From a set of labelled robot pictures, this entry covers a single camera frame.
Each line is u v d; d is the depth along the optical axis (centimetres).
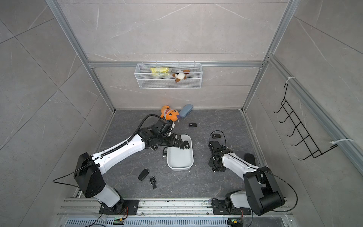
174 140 72
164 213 73
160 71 84
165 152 93
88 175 42
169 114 107
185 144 95
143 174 84
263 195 42
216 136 101
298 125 67
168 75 88
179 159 91
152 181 82
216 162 64
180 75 86
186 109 117
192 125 107
